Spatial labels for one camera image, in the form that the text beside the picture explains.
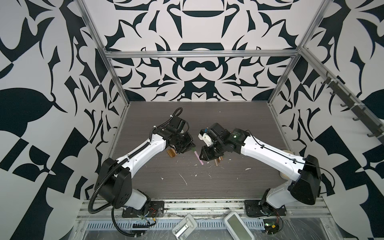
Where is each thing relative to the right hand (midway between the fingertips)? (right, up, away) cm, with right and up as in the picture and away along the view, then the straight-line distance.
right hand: (201, 157), depth 74 cm
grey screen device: (+16, -29, -7) cm, 34 cm away
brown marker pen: (+12, -6, +17) cm, 22 cm away
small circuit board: (+33, -31, -2) cm, 46 cm away
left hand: (-1, +6, +6) cm, 9 cm away
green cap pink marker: (-4, +3, +4) cm, 6 cm away
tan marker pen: (+10, -7, +16) cm, 20 cm away
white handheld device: (-7, -30, -5) cm, 32 cm away
